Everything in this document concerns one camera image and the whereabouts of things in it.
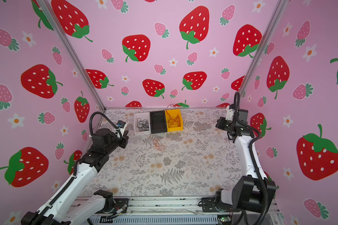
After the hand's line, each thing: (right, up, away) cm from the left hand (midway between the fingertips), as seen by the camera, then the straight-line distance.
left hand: (126, 130), depth 78 cm
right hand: (+53, +6, +3) cm, 53 cm away
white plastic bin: (+2, +9, +33) cm, 34 cm away
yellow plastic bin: (+27, +12, +34) cm, 44 cm away
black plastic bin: (+14, +4, +30) cm, 33 cm away
